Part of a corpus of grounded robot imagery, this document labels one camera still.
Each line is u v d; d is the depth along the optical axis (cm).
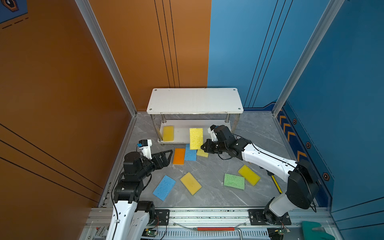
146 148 64
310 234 68
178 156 94
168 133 99
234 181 83
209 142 73
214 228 71
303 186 44
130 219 47
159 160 63
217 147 69
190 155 94
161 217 74
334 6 69
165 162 63
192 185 83
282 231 70
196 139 81
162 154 63
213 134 66
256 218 72
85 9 70
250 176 85
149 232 71
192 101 79
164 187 81
